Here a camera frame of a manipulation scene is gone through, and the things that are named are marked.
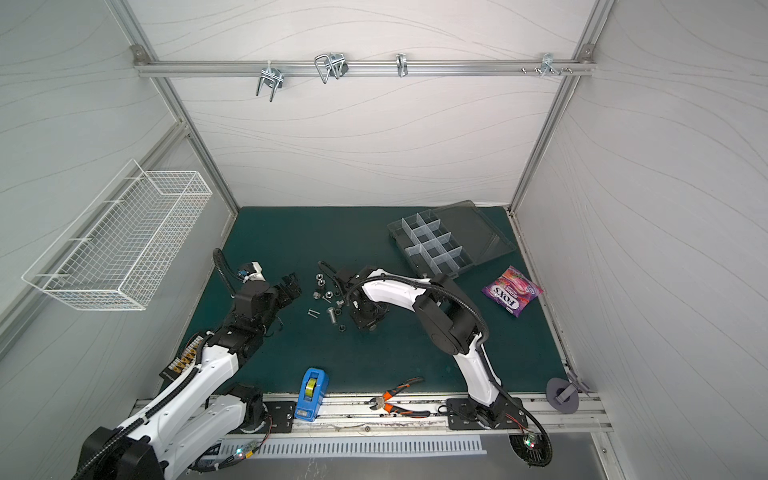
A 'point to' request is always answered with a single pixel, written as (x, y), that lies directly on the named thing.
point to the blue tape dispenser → (312, 390)
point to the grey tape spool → (562, 395)
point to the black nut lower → (342, 328)
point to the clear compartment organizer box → (446, 240)
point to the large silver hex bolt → (333, 319)
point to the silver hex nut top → (319, 276)
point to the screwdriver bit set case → (183, 360)
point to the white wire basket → (113, 254)
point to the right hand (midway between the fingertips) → (374, 314)
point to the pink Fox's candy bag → (512, 290)
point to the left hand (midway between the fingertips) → (289, 275)
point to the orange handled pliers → (383, 402)
